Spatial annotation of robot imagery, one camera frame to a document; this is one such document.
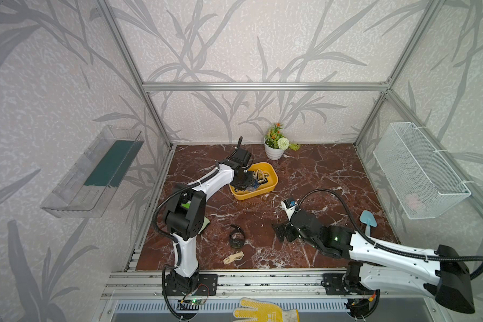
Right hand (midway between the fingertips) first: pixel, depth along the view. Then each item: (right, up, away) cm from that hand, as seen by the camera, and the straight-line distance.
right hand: (279, 219), depth 77 cm
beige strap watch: (-6, +15, +25) cm, 30 cm away
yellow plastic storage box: (-1, +12, +24) cm, 27 cm away
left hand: (-12, +13, +18) cm, 25 cm away
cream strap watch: (-17, -15, +2) cm, 23 cm away
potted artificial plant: (+1, +32, +25) cm, 41 cm away
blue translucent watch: (-9, +11, +20) cm, 25 cm away
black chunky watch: (-18, -10, +9) cm, 22 cm away
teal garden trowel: (+41, -3, +12) cm, 43 cm away
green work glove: (-32, -5, +11) cm, 34 cm away
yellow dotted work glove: (-6, -29, -9) cm, 31 cm away
